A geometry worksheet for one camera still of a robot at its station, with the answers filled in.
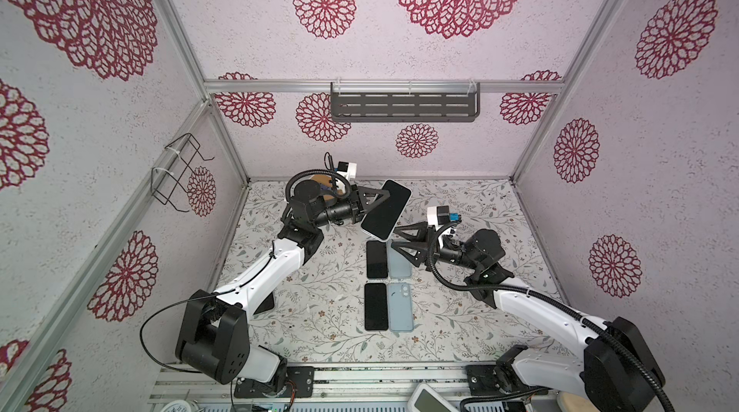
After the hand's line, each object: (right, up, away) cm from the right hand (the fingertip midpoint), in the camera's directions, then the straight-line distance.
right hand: (394, 238), depth 65 cm
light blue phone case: (+4, -24, +21) cm, 32 cm away
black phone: (-3, +4, +1) cm, 5 cm away
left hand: (-1, +10, +3) cm, 10 cm away
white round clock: (-51, -40, +3) cm, 65 cm away
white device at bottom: (+7, -39, +4) cm, 39 cm away
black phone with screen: (-4, -22, +23) cm, 32 cm away
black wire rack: (-58, +14, +8) cm, 60 cm away
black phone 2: (-3, -10, +30) cm, 32 cm away
